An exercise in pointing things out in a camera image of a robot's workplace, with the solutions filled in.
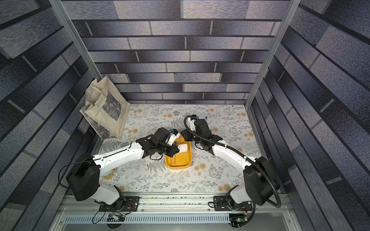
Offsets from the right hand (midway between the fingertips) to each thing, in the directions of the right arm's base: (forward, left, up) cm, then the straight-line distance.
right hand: (181, 131), depth 84 cm
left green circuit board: (-42, +32, -17) cm, 55 cm away
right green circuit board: (-40, -30, -18) cm, 53 cm away
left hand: (-10, 0, -5) cm, 11 cm away
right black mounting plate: (-34, -23, -17) cm, 44 cm away
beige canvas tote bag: (+14, +49, +5) cm, 52 cm away
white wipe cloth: (-8, -1, -6) cm, 10 cm away
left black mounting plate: (-37, +27, -10) cm, 47 cm away
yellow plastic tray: (-13, 0, -13) cm, 18 cm away
